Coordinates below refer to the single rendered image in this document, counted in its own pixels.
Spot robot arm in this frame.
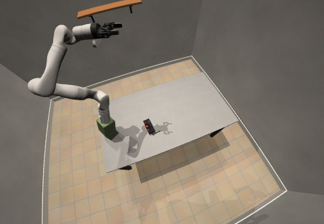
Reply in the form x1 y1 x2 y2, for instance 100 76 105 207
27 24 110 124

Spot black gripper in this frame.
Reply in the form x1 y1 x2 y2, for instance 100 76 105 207
90 22 122 39

